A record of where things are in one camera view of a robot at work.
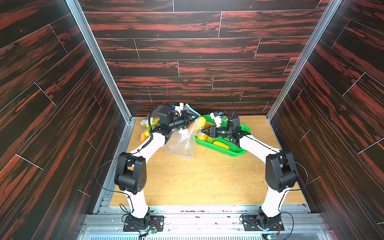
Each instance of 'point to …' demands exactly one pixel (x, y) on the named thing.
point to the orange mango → (196, 126)
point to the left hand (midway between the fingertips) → (199, 116)
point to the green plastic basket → (234, 151)
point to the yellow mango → (221, 144)
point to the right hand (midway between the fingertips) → (204, 128)
